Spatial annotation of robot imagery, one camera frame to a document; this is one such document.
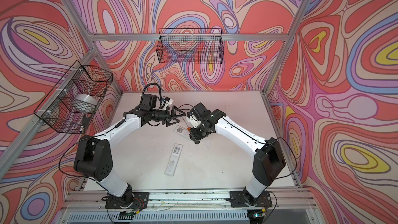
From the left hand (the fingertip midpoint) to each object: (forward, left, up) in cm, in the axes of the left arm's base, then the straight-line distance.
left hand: (183, 117), depth 81 cm
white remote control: (-16, +6, -18) cm, 25 cm away
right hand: (-10, -7, -7) cm, 14 cm away
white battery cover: (-6, -14, -20) cm, 25 cm away
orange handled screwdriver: (-5, -3, -3) cm, 7 cm away
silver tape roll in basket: (-1, +44, +13) cm, 46 cm away
